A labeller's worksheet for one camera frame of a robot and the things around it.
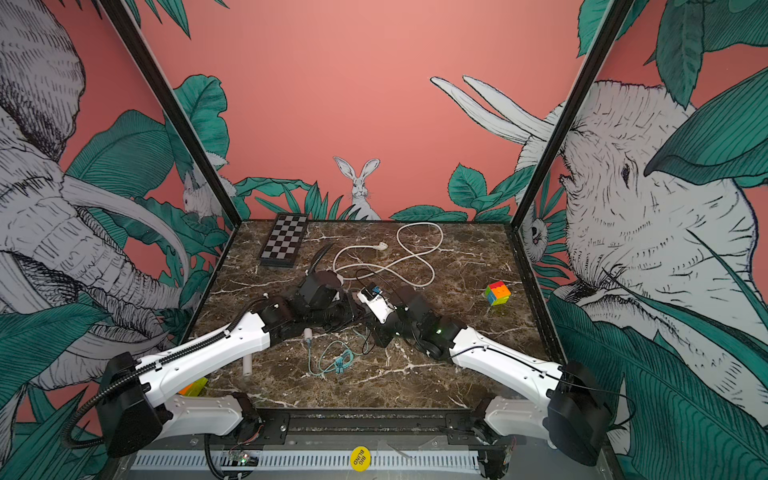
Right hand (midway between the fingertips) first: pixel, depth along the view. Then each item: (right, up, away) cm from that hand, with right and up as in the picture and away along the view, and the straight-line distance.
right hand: (362, 317), depth 75 cm
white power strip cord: (+5, +18, +36) cm, 41 cm away
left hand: (+3, +2, 0) cm, 3 cm away
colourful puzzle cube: (+42, +3, +21) cm, 47 cm away
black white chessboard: (-33, +20, +36) cm, 53 cm away
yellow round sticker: (0, -33, -5) cm, 33 cm away
